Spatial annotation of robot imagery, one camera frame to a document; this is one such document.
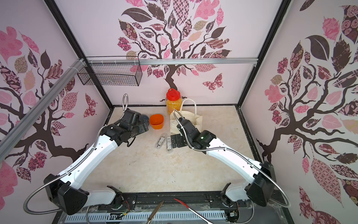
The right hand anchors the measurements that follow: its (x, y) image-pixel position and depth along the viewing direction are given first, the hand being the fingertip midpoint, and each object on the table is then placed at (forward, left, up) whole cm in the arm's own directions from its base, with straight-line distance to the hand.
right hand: (177, 137), depth 76 cm
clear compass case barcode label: (+7, +7, -18) cm, 21 cm away
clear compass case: (+10, +12, -19) cm, 25 cm away
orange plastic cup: (+27, +18, -19) cm, 38 cm away
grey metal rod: (-33, +13, -21) cm, 41 cm away
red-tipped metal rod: (-33, -8, -18) cm, 38 cm away
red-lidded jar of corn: (+36, +3, -5) cm, 37 cm away
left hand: (+5, +22, +2) cm, 22 cm away
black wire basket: (+46, +43, +15) cm, 65 cm away
